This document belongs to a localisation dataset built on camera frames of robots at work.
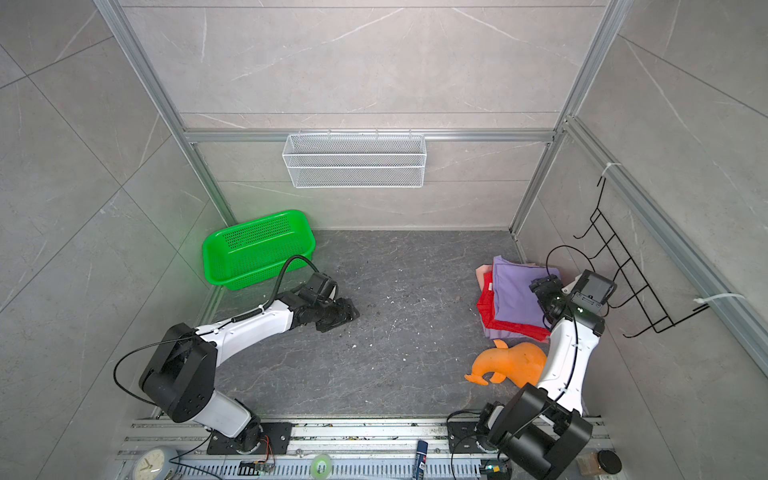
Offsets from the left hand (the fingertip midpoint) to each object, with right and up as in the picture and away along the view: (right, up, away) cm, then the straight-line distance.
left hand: (354, 311), depth 88 cm
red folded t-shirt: (+41, +2, +5) cm, 41 cm away
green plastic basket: (-41, +19, +26) cm, 52 cm away
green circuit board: (+36, -35, -18) cm, 53 cm away
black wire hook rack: (+66, +10, -22) cm, 70 cm away
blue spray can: (+18, -31, -18) cm, 40 cm away
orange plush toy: (+47, -12, -9) cm, 49 cm away
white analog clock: (-44, -31, -21) cm, 57 cm away
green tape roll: (-6, -34, -18) cm, 39 cm away
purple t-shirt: (+48, +3, -1) cm, 48 cm away
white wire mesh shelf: (-2, +49, +13) cm, 51 cm away
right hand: (+52, +9, -8) cm, 53 cm away
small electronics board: (-22, -35, -17) cm, 45 cm away
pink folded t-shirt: (+43, +10, +17) cm, 48 cm away
